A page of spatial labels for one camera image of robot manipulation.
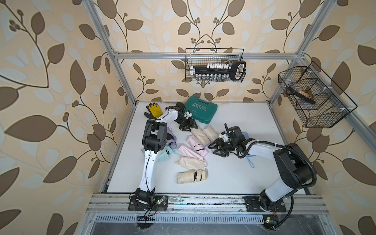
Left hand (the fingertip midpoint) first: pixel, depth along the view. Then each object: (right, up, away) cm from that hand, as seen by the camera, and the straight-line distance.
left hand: (192, 126), depth 101 cm
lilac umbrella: (-14, -8, -6) cm, 17 cm away
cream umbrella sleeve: (0, -21, -15) cm, 25 cm away
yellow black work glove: (-30, +12, +12) cm, 34 cm away
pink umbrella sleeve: (-3, -15, -12) cm, 19 cm away
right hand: (+11, -13, -13) cm, 22 cm away
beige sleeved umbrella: (+5, -5, -3) cm, 8 cm away
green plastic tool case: (+7, +11, +9) cm, 16 cm away
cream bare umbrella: (0, -26, -22) cm, 34 cm away
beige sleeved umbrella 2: (+12, -6, -3) cm, 14 cm away
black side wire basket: (+65, +14, -29) cm, 72 cm away
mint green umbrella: (-16, -16, -12) cm, 26 cm away
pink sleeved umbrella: (+3, -11, -10) cm, 15 cm away
